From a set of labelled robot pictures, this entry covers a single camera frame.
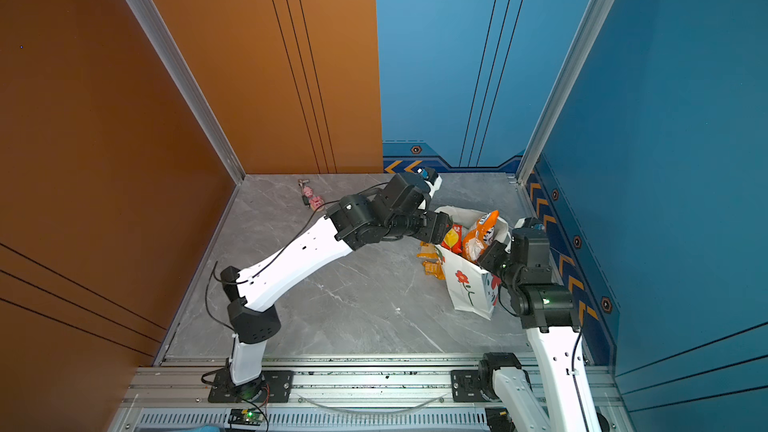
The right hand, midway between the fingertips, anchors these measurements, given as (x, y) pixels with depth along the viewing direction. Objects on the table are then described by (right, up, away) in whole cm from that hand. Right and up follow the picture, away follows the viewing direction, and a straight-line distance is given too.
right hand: (484, 246), depth 71 cm
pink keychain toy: (-54, +13, +41) cm, 69 cm away
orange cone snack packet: (-9, -10, +22) cm, 26 cm away
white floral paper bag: (-2, -11, +1) cm, 11 cm away
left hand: (-10, +7, -4) cm, 13 cm away
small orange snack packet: (-10, -6, +26) cm, 28 cm away
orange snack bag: (-2, +2, -2) cm, 3 cm away
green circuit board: (-55, -40, -1) cm, 68 cm away
